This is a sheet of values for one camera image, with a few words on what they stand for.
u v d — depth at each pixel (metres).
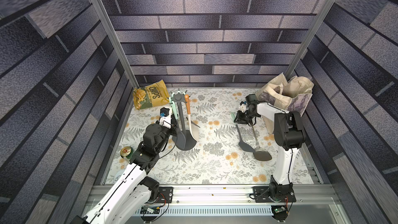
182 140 0.76
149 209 0.71
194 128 0.85
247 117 0.88
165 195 0.74
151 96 1.05
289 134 0.55
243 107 0.97
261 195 0.73
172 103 0.61
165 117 0.61
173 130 0.65
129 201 0.55
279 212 0.72
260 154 0.87
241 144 0.91
